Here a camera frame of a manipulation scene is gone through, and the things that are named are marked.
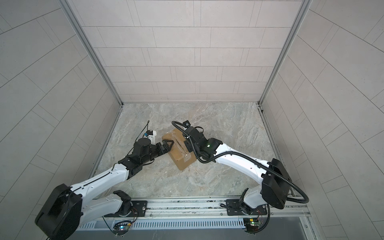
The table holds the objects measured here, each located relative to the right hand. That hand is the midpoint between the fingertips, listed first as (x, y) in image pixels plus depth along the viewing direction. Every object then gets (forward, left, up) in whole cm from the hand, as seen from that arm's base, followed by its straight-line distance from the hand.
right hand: (188, 139), depth 79 cm
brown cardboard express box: (-10, +4, -2) cm, 11 cm away
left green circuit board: (-35, +31, -12) cm, 48 cm away
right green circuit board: (-38, -27, -17) cm, 49 cm away
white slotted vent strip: (-35, +2, -16) cm, 39 cm away
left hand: (0, +8, -4) cm, 9 cm away
